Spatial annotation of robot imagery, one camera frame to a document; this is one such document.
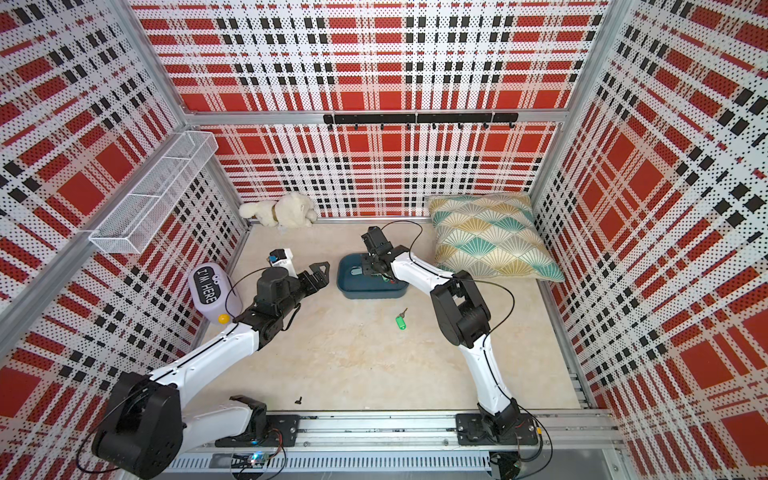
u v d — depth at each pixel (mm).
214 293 883
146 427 402
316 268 766
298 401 785
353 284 1016
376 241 783
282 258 744
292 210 1131
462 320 561
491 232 958
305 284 747
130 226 691
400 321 932
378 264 748
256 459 691
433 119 903
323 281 765
